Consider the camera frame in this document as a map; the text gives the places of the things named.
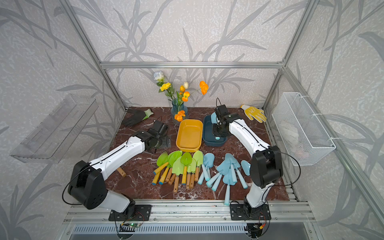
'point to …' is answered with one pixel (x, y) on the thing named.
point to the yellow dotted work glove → (252, 112)
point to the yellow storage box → (189, 135)
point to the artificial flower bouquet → (181, 95)
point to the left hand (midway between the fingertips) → (162, 142)
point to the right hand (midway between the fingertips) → (216, 132)
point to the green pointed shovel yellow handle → (186, 158)
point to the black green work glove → (133, 116)
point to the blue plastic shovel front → (228, 180)
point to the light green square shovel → (178, 169)
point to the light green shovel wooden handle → (192, 169)
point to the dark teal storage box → (209, 139)
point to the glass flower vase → (179, 111)
